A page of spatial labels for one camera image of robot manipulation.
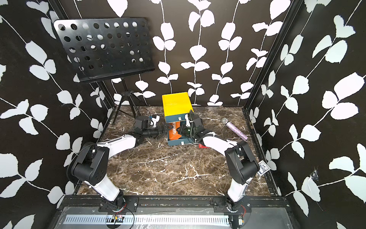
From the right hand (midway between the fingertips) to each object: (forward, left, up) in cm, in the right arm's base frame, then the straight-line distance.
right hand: (174, 127), depth 87 cm
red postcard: (-4, -17, -17) cm, 24 cm away
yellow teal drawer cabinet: (+13, 0, +6) cm, 14 cm away
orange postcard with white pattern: (-1, +1, -5) cm, 5 cm away
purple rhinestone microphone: (+7, -45, -14) cm, 47 cm away
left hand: (-1, +2, 0) cm, 2 cm away
